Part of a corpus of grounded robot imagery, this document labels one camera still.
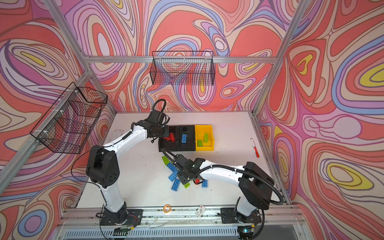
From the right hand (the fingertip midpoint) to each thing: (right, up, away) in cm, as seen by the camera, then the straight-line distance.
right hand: (187, 178), depth 83 cm
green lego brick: (+7, +18, +18) cm, 26 cm away
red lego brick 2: (-11, +21, +18) cm, 30 cm away
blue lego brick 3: (-9, 0, +3) cm, 9 cm away
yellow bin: (+14, +16, +16) cm, 27 cm away
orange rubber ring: (-12, -13, -8) cm, 19 cm away
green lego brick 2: (+12, +21, +18) cm, 31 cm away
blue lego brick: (-3, +21, +19) cm, 28 cm away
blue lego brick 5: (+10, -3, 0) cm, 10 cm away
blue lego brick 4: (-7, -3, -1) cm, 8 cm away
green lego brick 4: (0, -4, +1) cm, 5 cm away
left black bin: (-16, +16, +21) cm, 31 cm away
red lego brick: (-14, +21, +20) cm, 32 cm away
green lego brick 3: (-14, +8, +10) cm, 19 cm away
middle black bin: (0, +27, +28) cm, 39 cm away
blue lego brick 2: (-10, +4, +7) cm, 13 cm away
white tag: (+7, -14, -8) cm, 17 cm away
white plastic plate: (-52, +25, +24) cm, 62 cm away
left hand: (-11, +27, +9) cm, 30 cm away
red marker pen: (+44, +15, +16) cm, 49 cm away
